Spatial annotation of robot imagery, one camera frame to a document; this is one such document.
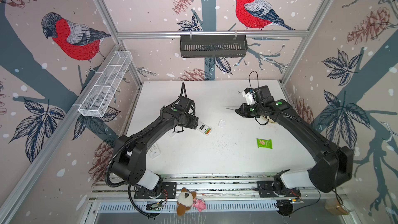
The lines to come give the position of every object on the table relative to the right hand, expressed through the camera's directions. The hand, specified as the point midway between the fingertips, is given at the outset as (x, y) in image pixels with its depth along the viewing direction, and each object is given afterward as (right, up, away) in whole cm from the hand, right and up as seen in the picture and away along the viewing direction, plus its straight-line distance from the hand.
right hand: (236, 112), depth 81 cm
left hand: (-23, -7, +5) cm, 25 cm away
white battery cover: (-6, -9, +17) cm, 20 cm away
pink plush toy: (-19, -40, -13) cm, 46 cm away
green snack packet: (+17, -19, +7) cm, 26 cm away
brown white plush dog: (-26, -39, -12) cm, 48 cm away
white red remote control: (-17, -12, +14) cm, 25 cm away
